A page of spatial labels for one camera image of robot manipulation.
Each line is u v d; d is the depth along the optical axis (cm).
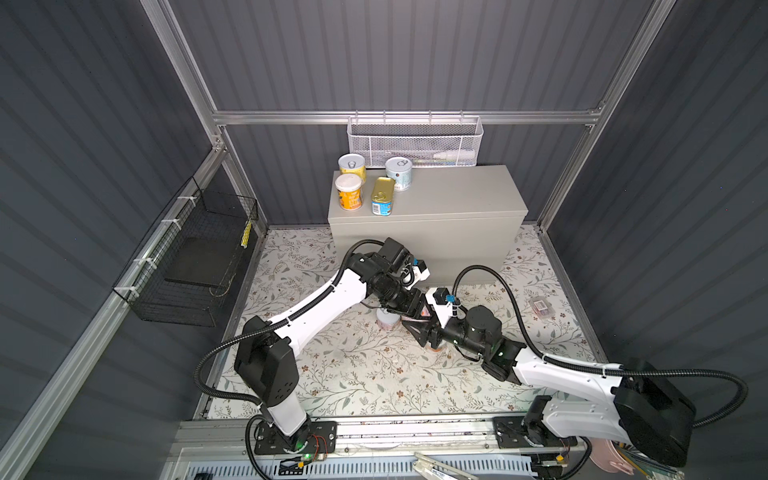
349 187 72
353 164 81
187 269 72
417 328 69
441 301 65
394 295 66
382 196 74
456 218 81
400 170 79
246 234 83
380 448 73
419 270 72
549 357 54
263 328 45
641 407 42
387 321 88
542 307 94
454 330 68
